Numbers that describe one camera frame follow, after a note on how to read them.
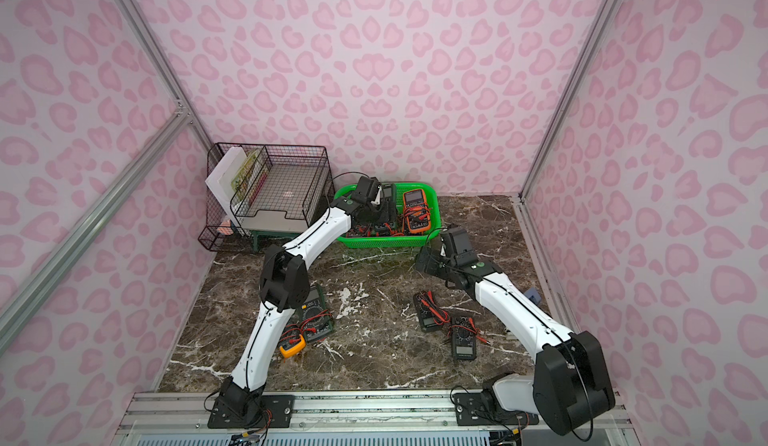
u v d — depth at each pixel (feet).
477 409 2.41
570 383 1.32
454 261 2.11
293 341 2.63
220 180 2.92
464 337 2.68
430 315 2.82
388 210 3.03
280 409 2.41
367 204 2.76
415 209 3.33
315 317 2.81
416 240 3.36
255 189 3.24
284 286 2.06
